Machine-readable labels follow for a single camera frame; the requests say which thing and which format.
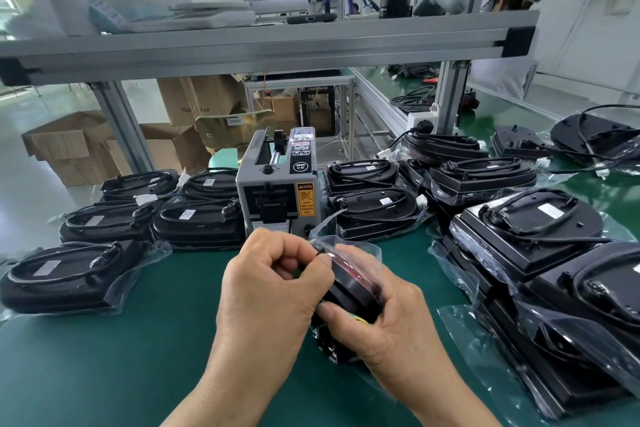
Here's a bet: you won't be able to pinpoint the green round stool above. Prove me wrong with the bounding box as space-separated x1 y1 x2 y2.
208 146 241 171

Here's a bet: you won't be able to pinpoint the black cup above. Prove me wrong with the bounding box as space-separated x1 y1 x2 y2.
380 0 413 19

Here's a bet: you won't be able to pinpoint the bundle of black cables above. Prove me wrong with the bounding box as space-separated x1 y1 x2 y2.
390 89 438 115

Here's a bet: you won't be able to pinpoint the person's right forearm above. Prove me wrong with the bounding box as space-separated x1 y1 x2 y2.
415 372 501 427

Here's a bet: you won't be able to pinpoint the unbagged black lamps with cables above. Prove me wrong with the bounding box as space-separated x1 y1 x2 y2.
490 106 640 173

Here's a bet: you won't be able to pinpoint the grey tape dispenser machine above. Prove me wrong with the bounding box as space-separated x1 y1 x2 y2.
237 126 321 238

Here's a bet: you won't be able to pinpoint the grey metal shelf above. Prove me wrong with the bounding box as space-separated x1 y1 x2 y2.
0 9 541 87

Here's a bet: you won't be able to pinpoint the white flat scale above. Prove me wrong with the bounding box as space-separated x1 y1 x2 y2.
130 1 256 33

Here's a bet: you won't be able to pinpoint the person's left hand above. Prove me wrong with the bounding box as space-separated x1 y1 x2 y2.
215 228 336 385

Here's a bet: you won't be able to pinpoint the black phone on shelf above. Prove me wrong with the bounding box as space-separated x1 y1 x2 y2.
287 13 338 25

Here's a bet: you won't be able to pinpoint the bagged black lamp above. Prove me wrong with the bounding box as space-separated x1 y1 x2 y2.
97 168 183 207

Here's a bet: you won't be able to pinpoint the group of bagged black lamps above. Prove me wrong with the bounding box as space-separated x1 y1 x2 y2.
325 126 640 418

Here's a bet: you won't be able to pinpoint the white handset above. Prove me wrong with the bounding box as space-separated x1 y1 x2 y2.
90 3 131 35

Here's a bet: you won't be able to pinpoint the person's right hand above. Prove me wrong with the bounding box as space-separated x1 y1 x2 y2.
318 244 456 405

